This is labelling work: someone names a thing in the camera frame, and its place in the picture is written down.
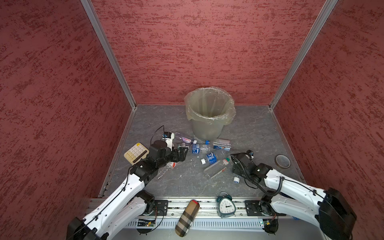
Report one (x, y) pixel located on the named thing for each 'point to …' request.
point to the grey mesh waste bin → (209, 109)
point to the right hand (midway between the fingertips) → (236, 171)
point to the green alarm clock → (226, 207)
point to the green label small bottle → (182, 148)
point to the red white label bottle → (162, 171)
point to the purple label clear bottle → (185, 139)
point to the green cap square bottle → (217, 167)
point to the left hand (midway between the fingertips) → (181, 151)
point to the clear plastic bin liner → (209, 109)
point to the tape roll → (282, 161)
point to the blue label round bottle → (236, 180)
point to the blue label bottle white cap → (197, 148)
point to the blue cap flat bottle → (222, 144)
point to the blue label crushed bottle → (211, 158)
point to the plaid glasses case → (187, 218)
